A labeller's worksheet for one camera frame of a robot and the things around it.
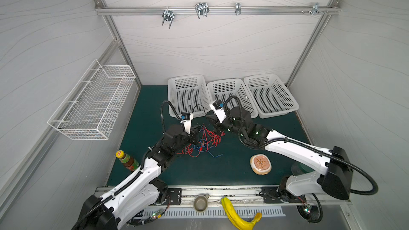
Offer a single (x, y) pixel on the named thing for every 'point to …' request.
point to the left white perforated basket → (188, 94)
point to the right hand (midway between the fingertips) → (209, 112)
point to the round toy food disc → (261, 164)
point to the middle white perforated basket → (222, 90)
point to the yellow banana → (235, 219)
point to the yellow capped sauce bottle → (129, 163)
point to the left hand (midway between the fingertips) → (202, 124)
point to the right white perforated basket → (270, 97)
